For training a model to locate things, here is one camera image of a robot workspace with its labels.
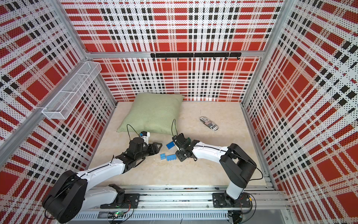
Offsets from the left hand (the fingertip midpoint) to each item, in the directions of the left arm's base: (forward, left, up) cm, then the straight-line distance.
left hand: (161, 145), depth 88 cm
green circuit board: (-36, +20, -5) cm, 41 cm away
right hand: (-4, -15, -5) cm, 16 cm away
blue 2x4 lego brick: (+4, -5, -7) cm, 9 cm away
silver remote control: (+21, -34, -5) cm, 40 cm away
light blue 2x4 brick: (-6, -7, -6) cm, 10 cm away
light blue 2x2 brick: (-5, -1, -6) cm, 8 cm away
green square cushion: (+22, +7, +7) cm, 24 cm away
